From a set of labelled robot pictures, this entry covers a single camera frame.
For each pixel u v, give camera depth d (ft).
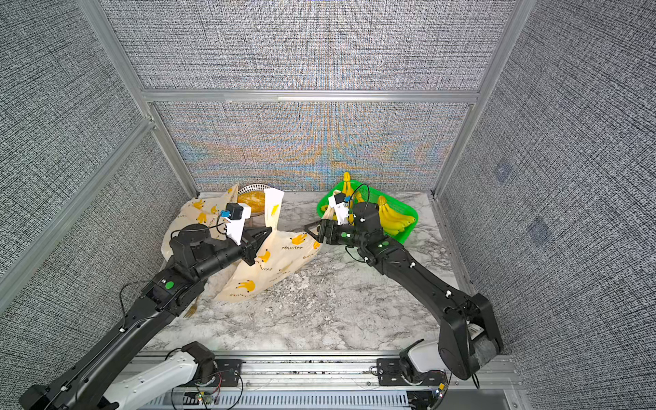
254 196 3.59
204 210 3.36
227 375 2.40
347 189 3.66
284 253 2.35
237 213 1.81
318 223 2.23
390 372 2.41
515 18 2.32
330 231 2.19
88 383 1.28
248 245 1.85
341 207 2.31
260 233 2.10
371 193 3.46
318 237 2.24
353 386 2.37
